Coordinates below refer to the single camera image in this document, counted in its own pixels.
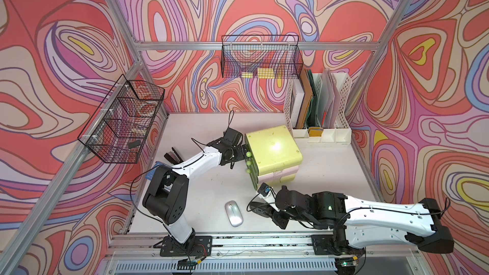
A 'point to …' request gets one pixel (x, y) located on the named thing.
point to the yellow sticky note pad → (265, 72)
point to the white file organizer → (319, 111)
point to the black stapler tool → (173, 156)
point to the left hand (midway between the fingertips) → (242, 155)
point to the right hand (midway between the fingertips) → (269, 213)
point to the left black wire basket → (116, 132)
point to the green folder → (311, 121)
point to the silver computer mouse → (233, 213)
